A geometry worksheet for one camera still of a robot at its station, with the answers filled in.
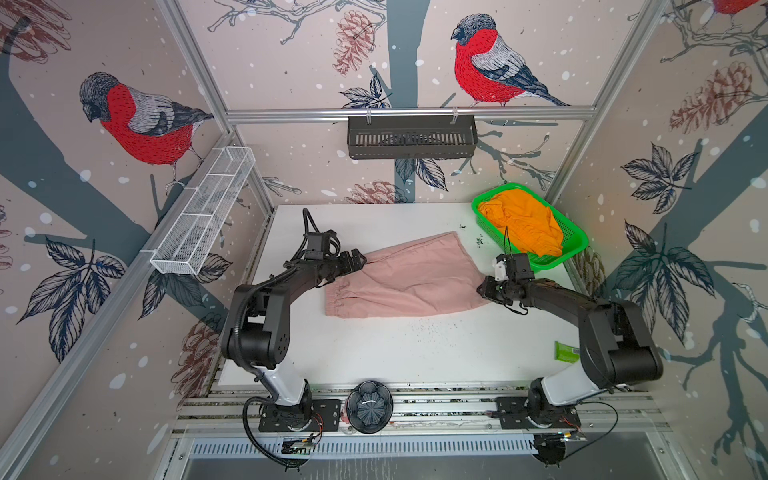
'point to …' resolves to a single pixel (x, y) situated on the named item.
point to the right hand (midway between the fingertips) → (479, 291)
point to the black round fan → (369, 407)
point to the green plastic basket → (574, 239)
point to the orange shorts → (528, 223)
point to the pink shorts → (432, 273)
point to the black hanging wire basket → (408, 137)
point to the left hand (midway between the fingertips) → (355, 261)
